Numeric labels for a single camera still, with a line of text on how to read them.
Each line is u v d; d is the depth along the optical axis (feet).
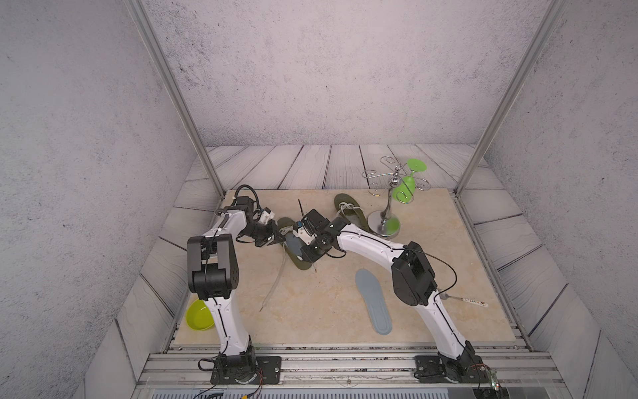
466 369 2.07
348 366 2.46
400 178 2.84
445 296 2.83
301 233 2.79
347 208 3.44
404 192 2.71
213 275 1.73
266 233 2.83
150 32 2.44
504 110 2.99
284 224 3.52
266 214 3.06
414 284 1.83
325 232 2.28
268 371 2.39
